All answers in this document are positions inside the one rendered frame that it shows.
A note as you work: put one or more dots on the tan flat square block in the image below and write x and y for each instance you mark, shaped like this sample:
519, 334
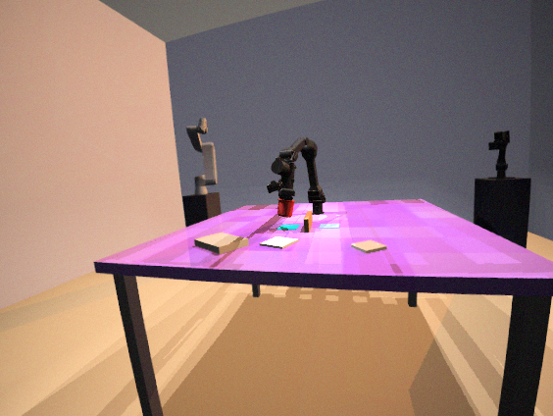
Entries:
368, 246
221, 243

